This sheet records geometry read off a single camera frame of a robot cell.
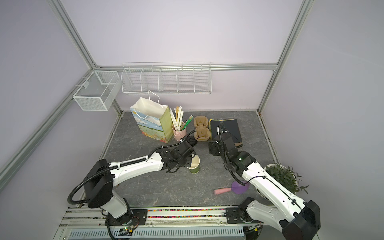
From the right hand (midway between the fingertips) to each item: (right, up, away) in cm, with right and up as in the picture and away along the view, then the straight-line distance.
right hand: (218, 142), depth 77 cm
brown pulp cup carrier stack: (-8, +3, +27) cm, 28 cm away
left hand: (-16, -12, +6) cm, 21 cm away
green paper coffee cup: (-12, -11, +2) cm, 16 cm away
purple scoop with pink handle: (+10, -26, +5) cm, 28 cm away
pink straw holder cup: (-23, +3, +19) cm, 30 cm away
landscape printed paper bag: (-36, +13, +6) cm, 38 cm away
